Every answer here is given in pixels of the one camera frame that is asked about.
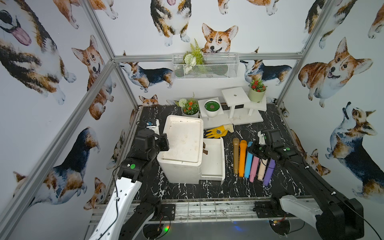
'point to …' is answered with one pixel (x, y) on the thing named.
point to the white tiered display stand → (242, 110)
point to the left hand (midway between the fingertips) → (167, 133)
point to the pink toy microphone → (254, 167)
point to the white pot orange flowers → (189, 107)
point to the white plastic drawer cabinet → (182, 163)
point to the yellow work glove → (220, 131)
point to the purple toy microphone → (269, 173)
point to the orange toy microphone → (243, 146)
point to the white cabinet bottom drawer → (213, 166)
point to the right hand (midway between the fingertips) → (246, 146)
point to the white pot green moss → (212, 107)
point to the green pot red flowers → (257, 90)
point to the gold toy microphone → (235, 146)
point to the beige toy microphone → (262, 169)
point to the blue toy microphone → (249, 161)
